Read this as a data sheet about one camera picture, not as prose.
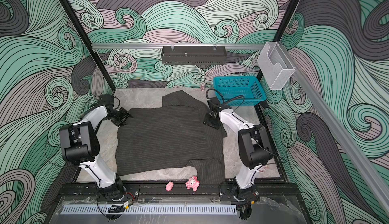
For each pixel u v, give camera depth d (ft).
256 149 1.54
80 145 1.58
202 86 3.84
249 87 3.90
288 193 2.44
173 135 3.11
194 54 3.12
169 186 2.40
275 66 2.61
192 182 2.40
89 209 2.29
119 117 2.67
